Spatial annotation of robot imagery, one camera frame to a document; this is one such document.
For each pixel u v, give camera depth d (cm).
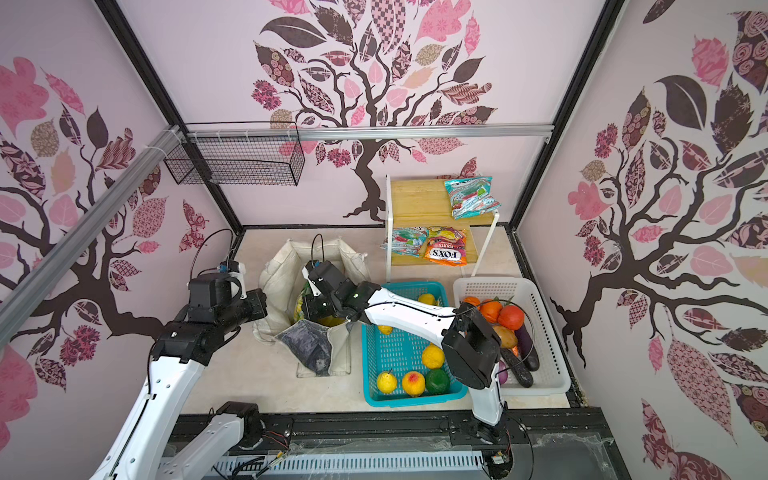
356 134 94
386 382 78
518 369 80
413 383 77
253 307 64
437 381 78
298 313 79
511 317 81
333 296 61
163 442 43
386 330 88
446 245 90
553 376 78
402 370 78
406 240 91
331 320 66
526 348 83
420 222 77
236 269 65
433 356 81
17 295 50
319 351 77
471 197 75
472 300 92
